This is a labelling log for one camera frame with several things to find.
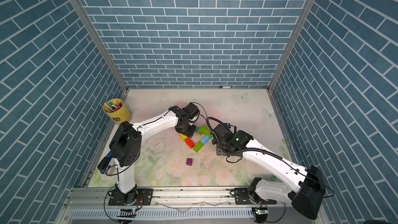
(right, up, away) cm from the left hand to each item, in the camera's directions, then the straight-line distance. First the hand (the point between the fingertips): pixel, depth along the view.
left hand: (193, 134), depth 89 cm
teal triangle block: (+2, +5, -7) cm, 9 cm away
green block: (+5, +2, +5) cm, 8 cm away
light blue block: (+7, -4, +3) cm, 8 cm away
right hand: (+16, -5, -12) cm, 20 cm away
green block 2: (+8, 0, +5) cm, 10 cm away
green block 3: (+3, -7, +1) cm, 8 cm away
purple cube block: (-2, -13, -6) cm, 15 cm away
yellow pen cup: (-45, +14, 0) cm, 47 cm away
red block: (-3, -5, +2) cm, 6 cm away
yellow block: (-7, -2, +2) cm, 7 cm away
